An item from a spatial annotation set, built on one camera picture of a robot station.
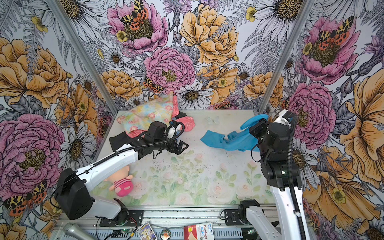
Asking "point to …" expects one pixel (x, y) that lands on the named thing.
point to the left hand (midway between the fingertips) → (180, 147)
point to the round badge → (165, 234)
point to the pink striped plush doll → (123, 186)
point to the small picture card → (146, 232)
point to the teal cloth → (244, 140)
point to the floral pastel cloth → (142, 117)
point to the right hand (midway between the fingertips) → (257, 123)
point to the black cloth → (181, 114)
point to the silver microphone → (74, 230)
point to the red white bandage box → (203, 231)
